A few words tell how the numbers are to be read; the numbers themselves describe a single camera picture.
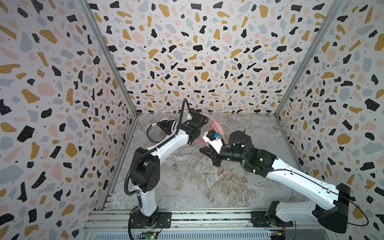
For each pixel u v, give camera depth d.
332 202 0.39
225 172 0.90
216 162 0.57
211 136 0.53
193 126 0.68
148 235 0.70
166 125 1.04
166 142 0.54
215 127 0.85
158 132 1.11
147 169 0.47
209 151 0.59
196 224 0.73
